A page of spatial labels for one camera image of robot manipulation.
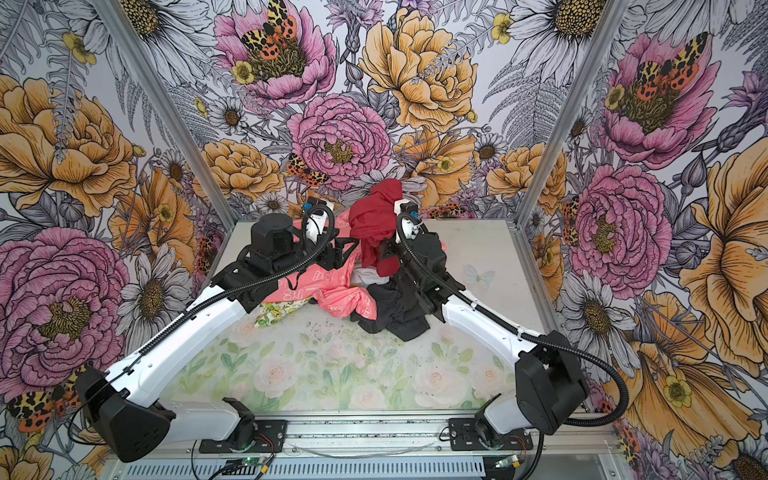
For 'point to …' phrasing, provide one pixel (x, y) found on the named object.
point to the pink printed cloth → (334, 283)
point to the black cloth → (397, 309)
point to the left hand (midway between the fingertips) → (345, 244)
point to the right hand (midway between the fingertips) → (380, 225)
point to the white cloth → (366, 276)
